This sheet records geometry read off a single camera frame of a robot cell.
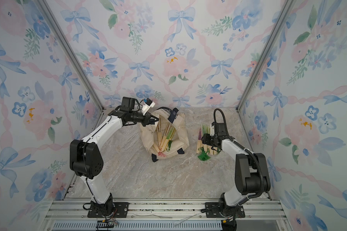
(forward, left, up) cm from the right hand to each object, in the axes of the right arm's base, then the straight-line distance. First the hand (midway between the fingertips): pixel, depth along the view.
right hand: (207, 138), depth 95 cm
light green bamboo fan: (-10, +2, -5) cm, 11 cm away
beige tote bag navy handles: (-5, +17, +6) cm, 19 cm away
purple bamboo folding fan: (-1, +4, -5) cm, 7 cm away
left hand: (+3, +30, +16) cm, 35 cm away
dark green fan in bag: (-1, +26, -3) cm, 26 cm away
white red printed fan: (+4, +30, -2) cm, 31 cm away
